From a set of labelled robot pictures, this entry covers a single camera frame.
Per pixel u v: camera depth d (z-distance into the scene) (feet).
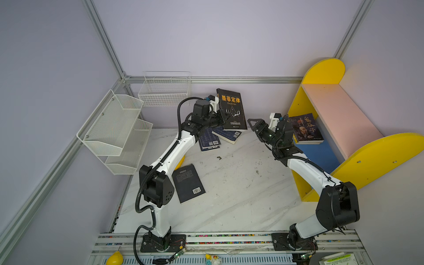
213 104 2.40
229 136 3.72
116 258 2.21
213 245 2.41
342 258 2.19
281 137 2.05
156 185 1.57
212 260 2.20
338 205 1.43
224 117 2.44
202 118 2.06
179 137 1.84
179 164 3.21
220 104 2.50
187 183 3.03
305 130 3.15
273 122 2.43
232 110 2.61
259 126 2.39
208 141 3.63
